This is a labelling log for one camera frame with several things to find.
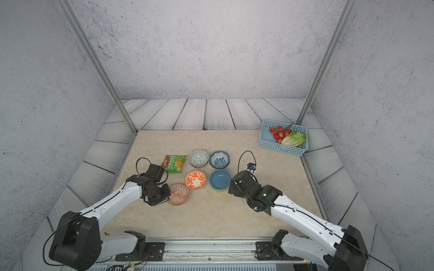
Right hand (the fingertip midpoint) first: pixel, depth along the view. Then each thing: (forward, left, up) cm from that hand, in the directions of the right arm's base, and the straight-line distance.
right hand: (239, 185), depth 78 cm
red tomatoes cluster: (+42, -29, -9) cm, 52 cm away
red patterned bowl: (+1, +30, -12) cm, 33 cm away
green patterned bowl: (+23, +23, -10) cm, 33 cm away
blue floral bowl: (+22, +10, -11) cm, 27 cm away
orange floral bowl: (+10, +23, -12) cm, 28 cm away
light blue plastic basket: (+33, -19, -7) cm, 39 cm away
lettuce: (+36, -38, -8) cm, 53 cm away
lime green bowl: (+3, +10, -12) cm, 16 cm away
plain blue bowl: (+9, +9, -11) cm, 17 cm away
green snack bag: (+18, +36, -9) cm, 42 cm away
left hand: (-2, +33, -9) cm, 34 cm away
